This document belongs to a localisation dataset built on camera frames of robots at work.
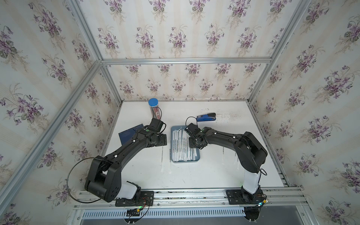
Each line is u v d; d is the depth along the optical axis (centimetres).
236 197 72
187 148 91
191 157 88
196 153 89
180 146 93
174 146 93
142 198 73
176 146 93
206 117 105
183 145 93
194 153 89
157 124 68
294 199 74
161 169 84
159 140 78
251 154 49
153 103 93
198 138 67
